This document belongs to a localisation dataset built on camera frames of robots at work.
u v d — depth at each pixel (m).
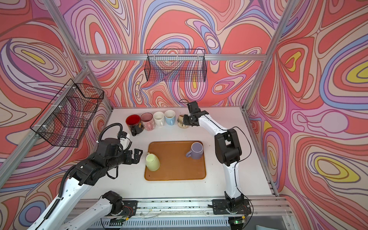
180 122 1.00
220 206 0.74
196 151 0.86
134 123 0.97
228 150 0.56
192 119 0.73
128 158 0.62
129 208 0.72
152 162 0.79
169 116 1.05
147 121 0.98
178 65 0.96
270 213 0.72
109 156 0.51
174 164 0.90
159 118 1.02
